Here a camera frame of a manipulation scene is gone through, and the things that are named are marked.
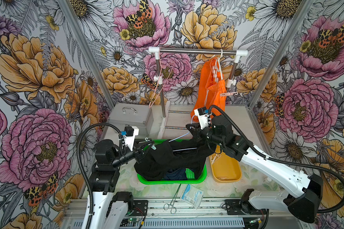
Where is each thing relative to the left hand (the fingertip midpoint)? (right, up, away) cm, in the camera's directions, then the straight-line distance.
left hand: (152, 145), depth 65 cm
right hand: (+16, +7, +5) cm, 18 cm away
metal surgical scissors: (+9, -35, +9) cm, 37 cm away
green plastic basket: (+19, -20, +21) cm, 34 cm away
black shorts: (+17, -6, +9) cm, 20 cm away
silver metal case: (-21, +15, +31) cm, 40 cm away
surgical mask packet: (+19, -29, +12) cm, 37 cm away
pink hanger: (+2, +32, +20) cm, 37 cm away
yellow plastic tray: (+40, -18, +21) cm, 49 cm away
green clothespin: (-2, -1, -3) cm, 4 cm away
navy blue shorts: (+12, -19, +14) cm, 27 cm away
